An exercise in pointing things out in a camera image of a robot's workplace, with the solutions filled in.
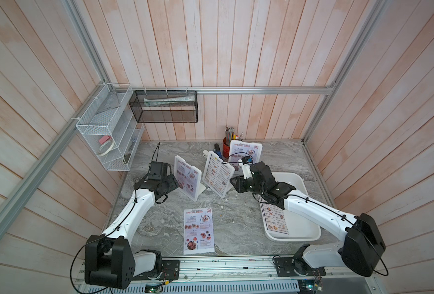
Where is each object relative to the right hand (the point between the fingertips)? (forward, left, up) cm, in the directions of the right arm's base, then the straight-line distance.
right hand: (231, 178), depth 82 cm
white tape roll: (+5, +56, +11) cm, 58 cm away
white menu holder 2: (+19, -5, 0) cm, 19 cm away
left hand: (-2, +29, -5) cm, 30 cm away
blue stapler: (+29, +7, -13) cm, 32 cm away
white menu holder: (+2, +21, -3) cm, 21 cm away
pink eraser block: (+12, +58, +13) cm, 61 cm away
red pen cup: (+31, 0, -3) cm, 31 cm away
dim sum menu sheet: (+6, +7, -6) cm, 11 cm away
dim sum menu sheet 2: (-13, -21, -14) cm, 28 cm away
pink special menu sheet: (-18, +15, -17) cm, 29 cm away
